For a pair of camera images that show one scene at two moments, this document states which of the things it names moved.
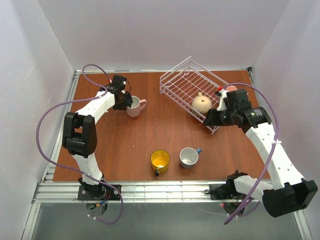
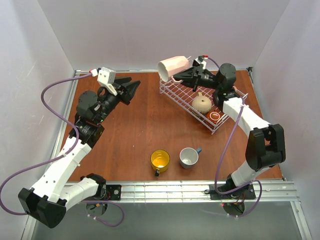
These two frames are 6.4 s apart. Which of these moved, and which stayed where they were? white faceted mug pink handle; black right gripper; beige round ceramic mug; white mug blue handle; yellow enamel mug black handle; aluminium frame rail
Moved: white faceted mug pink handle; black right gripper
Stayed: aluminium frame rail; white mug blue handle; beige round ceramic mug; yellow enamel mug black handle
